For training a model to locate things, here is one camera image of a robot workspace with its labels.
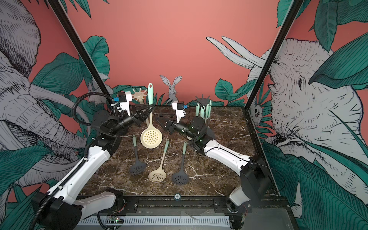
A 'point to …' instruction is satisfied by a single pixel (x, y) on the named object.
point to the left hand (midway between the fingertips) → (154, 105)
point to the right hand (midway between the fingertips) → (157, 117)
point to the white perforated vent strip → (159, 221)
